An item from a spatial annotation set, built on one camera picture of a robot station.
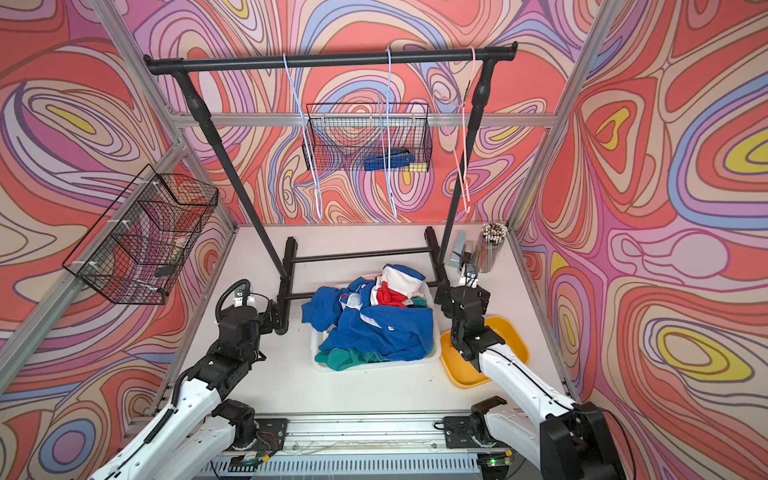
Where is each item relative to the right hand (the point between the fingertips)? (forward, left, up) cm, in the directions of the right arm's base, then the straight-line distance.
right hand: (460, 290), depth 85 cm
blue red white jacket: (-9, +25, +3) cm, 27 cm away
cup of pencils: (+16, -12, +3) cm, 21 cm away
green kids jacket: (-18, +34, -2) cm, 39 cm away
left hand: (-4, +56, +3) cm, 57 cm away
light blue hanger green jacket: (+44, +17, -3) cm, 47 cm away
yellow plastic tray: (-19, +1, -12) cm, 23 cm away
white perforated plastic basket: (-19, +39, -3) cm, 43 cm away
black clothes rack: (+28, +2, -11) cm, 30 cm away
